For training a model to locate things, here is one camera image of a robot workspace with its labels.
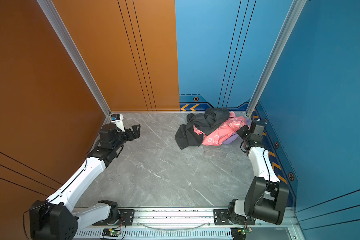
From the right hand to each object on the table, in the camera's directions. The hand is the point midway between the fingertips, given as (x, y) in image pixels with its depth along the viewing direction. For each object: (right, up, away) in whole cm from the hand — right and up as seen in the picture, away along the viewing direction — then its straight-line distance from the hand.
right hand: (240, 127), depth 86 cm
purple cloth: (-2, -5, +3) cm, 6 cm away
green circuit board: (-68, -50, -15) cm, 86 cm away
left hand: (-61, +1, -6) cm, 61 cm away
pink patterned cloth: (-7, -3, +7) cm, 10 cm away
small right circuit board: (-4, -48, -17) cm, 51 cm away
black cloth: (-19, +4, +14) cm, 23 cm away
